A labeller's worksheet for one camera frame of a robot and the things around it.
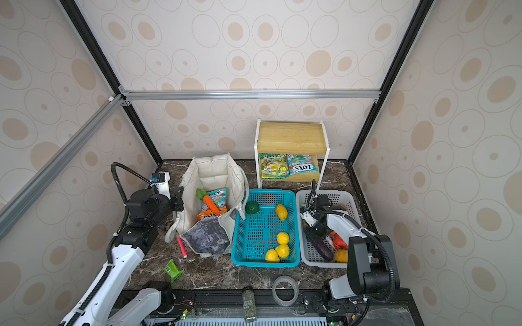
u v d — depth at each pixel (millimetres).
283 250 817
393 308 730
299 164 944
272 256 801
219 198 916
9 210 507
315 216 683
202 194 903
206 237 741
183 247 871
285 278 763
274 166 921
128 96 913
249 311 694
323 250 827
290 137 837
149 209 562
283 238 853
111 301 440
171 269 796
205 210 880
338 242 830
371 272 434
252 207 927
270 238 897
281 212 927
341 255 801
